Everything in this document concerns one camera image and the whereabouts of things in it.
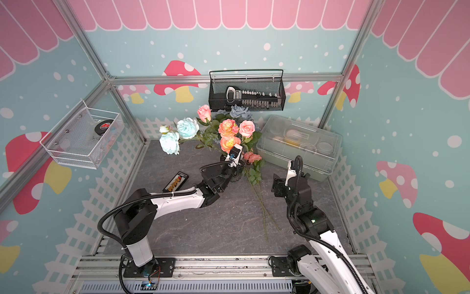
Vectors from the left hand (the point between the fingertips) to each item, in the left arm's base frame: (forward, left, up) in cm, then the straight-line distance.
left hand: (243, 148), depth 77 cm
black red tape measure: (+6, +61, +5) cm, 61 cm away
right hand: (-11, -16, -4) cm, 19 cm away
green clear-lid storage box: (+16, -21, -10) cm, 29 cm away
